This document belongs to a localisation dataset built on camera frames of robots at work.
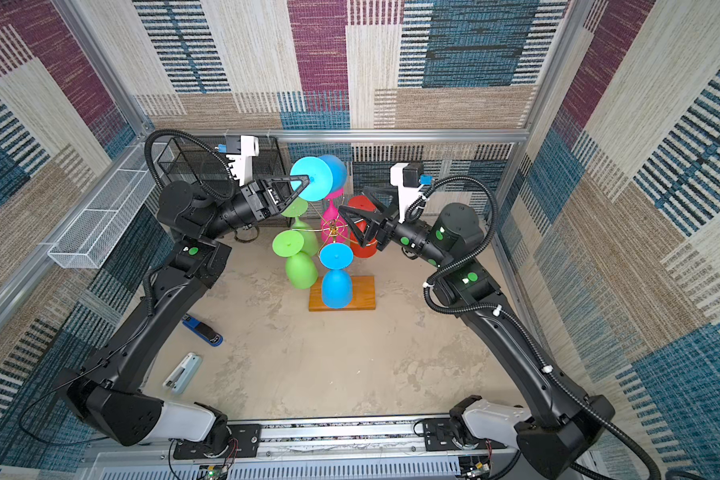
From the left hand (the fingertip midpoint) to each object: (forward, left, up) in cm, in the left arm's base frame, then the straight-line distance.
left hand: (308, 179), depth 50 cm
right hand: (0, -7, -6) cm, 10 cm away
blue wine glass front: (-1, -3, -30) cm, 30 cm away
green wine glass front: (+5, +7, -31) cm, 32 cm away
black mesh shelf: (+47, +46, -27) cm, 71 cm away
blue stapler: (-4, +35, -49) cm, 61 cm away
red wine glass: (+3, -8, -22) cm, 23 cm away
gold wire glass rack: (+11, -2, -24) cm, 26 cm away
